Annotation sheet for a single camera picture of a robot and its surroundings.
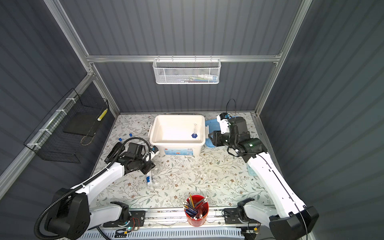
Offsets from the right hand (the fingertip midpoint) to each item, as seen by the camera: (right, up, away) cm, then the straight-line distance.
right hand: (213, 135), depth 73 cm
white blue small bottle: (-36, -26, +12) cm, 46 cm away
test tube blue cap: (-53, -3, +14) cm, 55 cm away
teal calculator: (+24, -22, +16) cm, 37 cm away
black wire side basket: (-71, +9, +5) cm, 72 cm away
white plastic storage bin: (-21, -2, +36) cm, 42 cm away
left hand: (-35, -17, +15) cm, 42 cm away
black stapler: (-62, -14, +20) cm, 67 cm away
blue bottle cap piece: (-10, -2, +32) cm, 34 cm away
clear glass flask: (-32, -22, +16) cm, 42 cm away
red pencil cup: (-9, -34, -5) cm, 35 cm away
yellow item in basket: (-61, +11, +10) cm, 63 cm away
